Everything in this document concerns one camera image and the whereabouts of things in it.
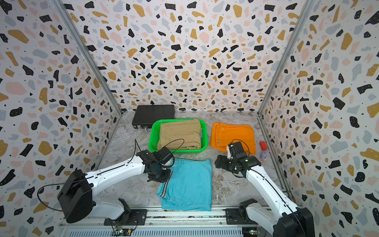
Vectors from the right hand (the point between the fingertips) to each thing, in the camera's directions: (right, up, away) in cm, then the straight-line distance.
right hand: (220, 163), depth 82 cm
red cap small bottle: (+29, +4, +11) cm, 32 cm away
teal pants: (-17, -13, 0) cm, 22 cm away
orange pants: (+5, +14, +24) cm, 29 cm away
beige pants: (-25, +15, +21) cm, 36 cm away
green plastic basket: (-8, +18, +22) cm, 30 cm away
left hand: (-28, -8, -2) cm, 29 cm away
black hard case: (-55, +29, +39) cm, 74 cm away
